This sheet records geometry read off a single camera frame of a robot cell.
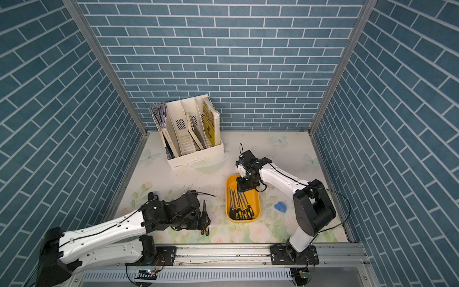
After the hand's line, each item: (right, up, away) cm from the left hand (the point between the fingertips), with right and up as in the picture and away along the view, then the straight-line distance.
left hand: (207, 226), depth 72 cm
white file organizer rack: (-24, +44, +43) cm, 66 cm away
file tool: (+12, +2, +11) cm, 16 cm away
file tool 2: (+14, +2, +12) cm, 19 cm away
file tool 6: (-2, -6, +8) cm, 10 cm away
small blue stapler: (+33, +4, +12) cm, 35 cm away
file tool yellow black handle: (+9, +2, +13) cm, 16 cm away
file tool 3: (+17, +2, +14) cm, 22 cm away
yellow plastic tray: (+20, +7, +18) cm, 28 cm away
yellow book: (-2, +46, +24) cm, 52 cm away
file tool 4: (+18, +3, +14) cm, 23 cm away
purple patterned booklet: (-27, +50, +17) cm, 59 cm away
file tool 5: (0, +6, -6) cm, 8 cm away
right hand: (+14, +12, +15) cm, 24 cm away
